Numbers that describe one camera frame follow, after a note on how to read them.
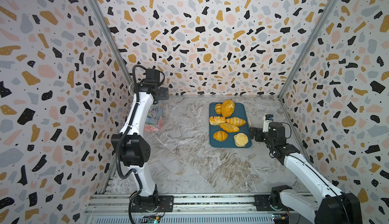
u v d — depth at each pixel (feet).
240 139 3.02
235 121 3.36
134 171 1.74
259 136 2.49
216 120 3.37
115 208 2.46
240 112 3.75
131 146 1.58
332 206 1.34
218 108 3.58
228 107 3.48
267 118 2.44
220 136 3.11
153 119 3.01
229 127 3.20
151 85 1.95
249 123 3.37
